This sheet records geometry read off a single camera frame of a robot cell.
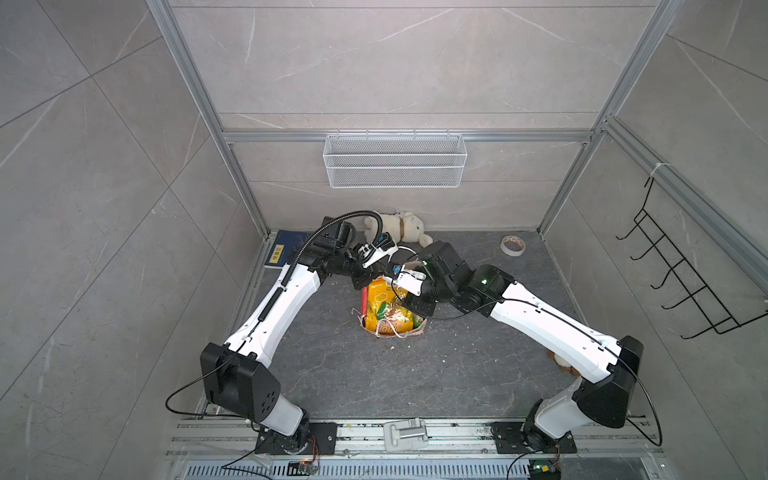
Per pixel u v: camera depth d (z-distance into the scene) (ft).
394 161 3.31
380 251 2.10
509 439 2.40
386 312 2.51
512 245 3.84
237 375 1.33
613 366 1.34
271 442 2.34
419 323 2.52
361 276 2.20
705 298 2.02
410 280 2.01
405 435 2.38
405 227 3.64
